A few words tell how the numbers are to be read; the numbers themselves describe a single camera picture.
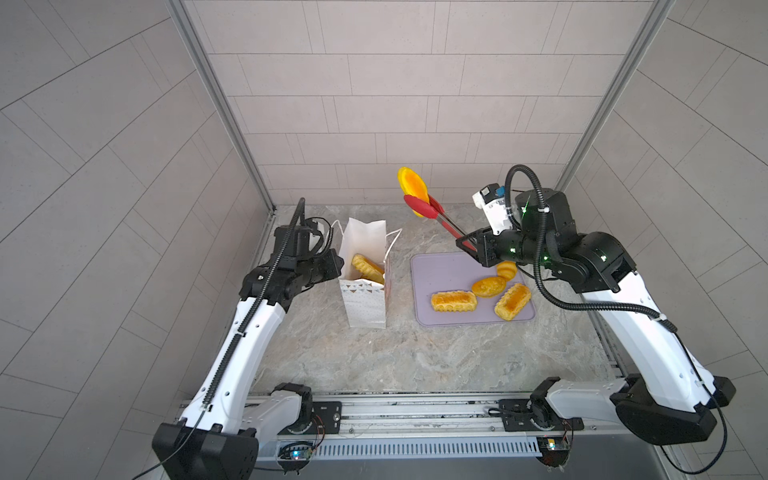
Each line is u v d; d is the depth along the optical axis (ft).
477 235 1.78
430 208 2.17
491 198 1.70
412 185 2.15
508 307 2.79
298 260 1.77
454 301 2.85
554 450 2.23
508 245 1.75
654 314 1.21
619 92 2.77
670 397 1.22
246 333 1.40
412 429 2.30
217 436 1.15
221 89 2.78
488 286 2.92
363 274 2.78
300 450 2.10
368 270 2.78
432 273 3.19
